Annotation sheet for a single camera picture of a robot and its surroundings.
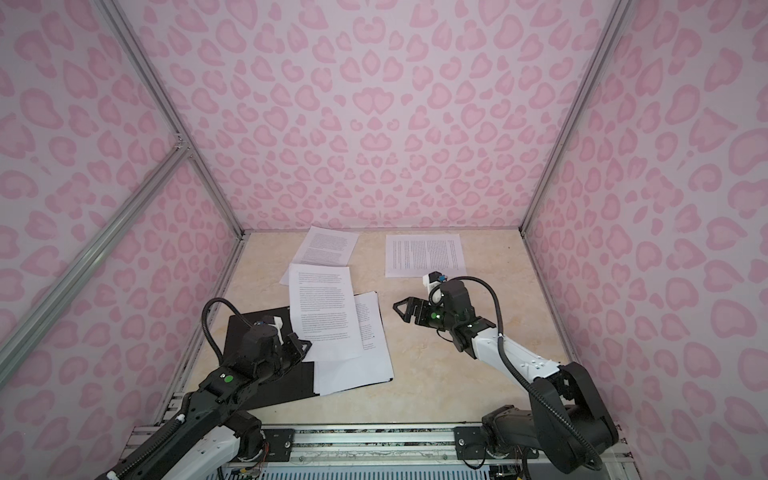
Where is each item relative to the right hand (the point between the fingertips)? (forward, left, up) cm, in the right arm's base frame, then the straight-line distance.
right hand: (405, 307), depth 82 cm
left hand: (-8, +24, -3) cm, 25 cm away
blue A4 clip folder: (-17, +30, -15) cm, 37 cm away
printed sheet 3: (+34, +32, -15) cm, 49 cm away
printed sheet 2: (+2, +25, -7) cm, 26 cm away
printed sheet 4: (+31, -4, -15) cm, 35 cm away
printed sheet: (-14, +18, -13) cm, 26 cm away
